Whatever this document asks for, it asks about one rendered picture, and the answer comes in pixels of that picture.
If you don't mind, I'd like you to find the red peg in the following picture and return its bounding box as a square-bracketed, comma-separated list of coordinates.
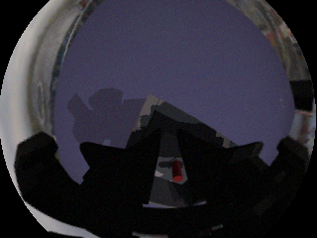
[171, 162, 183, 181]

